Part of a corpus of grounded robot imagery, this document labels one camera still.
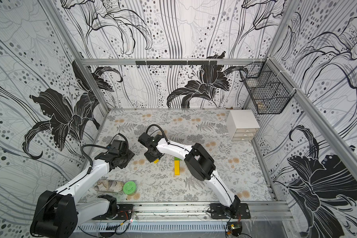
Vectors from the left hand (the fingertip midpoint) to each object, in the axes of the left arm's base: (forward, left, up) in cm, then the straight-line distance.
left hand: (134, 157), depth 87 cm
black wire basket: (+34, -80, +26) cm, 91 cm away
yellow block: (-4, -26, -4) cm, 27 cm away
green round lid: (-17, -2, 0) cm, 17 cm away
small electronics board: (-32, -56, -5) cm, 65 cm away
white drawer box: (+19, -66, +11) cm, 69 cm away
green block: (-12, -27, +26) cm, 39 cm away
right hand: (+4, -11, -4) cm, 12 cm away
